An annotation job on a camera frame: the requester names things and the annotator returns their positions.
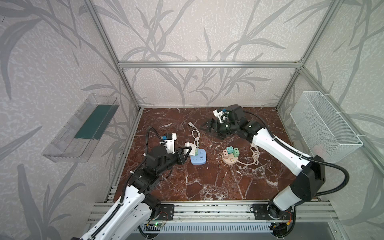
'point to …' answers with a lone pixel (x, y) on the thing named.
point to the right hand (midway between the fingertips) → (204, 126)
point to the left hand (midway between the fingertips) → (192, 145)
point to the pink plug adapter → (225, 154)
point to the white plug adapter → (193, 151)
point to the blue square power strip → (199, 159)
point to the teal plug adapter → (230, 149)
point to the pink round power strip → (231, 160)
